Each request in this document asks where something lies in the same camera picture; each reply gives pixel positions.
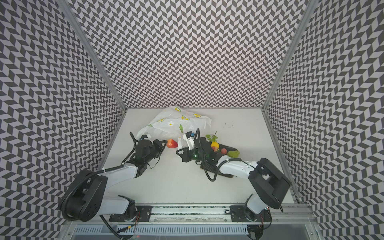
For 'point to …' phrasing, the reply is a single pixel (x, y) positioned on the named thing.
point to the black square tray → (228, 148)
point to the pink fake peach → (224, 151)
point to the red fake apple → (171, 143)
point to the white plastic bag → (173, 123)
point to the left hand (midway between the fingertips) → (168, 140)
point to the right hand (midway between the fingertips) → (176, 157)
